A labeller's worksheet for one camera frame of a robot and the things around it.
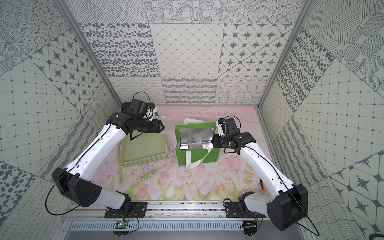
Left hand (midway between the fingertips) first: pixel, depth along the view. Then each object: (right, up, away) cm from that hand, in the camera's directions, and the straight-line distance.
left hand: (158, 124), depth 77 cm
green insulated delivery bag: (+18, -13, +19) cm, 29 cm away
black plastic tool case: (-40, +13, +45) cm, 61 cm away
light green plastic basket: (-14, -16, +20) cm, 29 cm away
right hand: (+30, -10, +2) cm, 32 cm away
